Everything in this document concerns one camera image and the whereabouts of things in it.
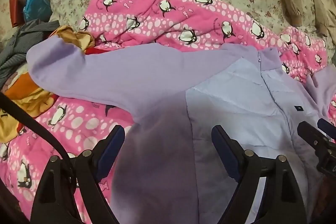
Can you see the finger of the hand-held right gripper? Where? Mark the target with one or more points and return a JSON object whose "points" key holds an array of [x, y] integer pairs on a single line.
{"points": [[309, 132], [326, 126]]}

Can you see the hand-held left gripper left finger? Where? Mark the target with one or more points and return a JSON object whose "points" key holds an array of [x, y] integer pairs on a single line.
{"points": [[115, 140]]}

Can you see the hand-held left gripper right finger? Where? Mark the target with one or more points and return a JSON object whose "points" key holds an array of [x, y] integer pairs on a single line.
{"points": [[221, 140]]}

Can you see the orange yellow cartoon blanket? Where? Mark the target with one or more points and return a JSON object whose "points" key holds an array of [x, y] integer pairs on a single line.
{"points": [[21, 94]]}

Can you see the lilac zip jacket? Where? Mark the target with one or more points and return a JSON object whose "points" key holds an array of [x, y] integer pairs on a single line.
{"points": [[157, 77]]}

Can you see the pink penguin print blanket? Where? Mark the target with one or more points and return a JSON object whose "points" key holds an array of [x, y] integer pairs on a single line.
{"points": [[162, 19]]}

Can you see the grey striped garment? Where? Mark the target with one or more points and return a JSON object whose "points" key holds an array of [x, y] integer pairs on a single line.
{"points": [[23, 40]]}

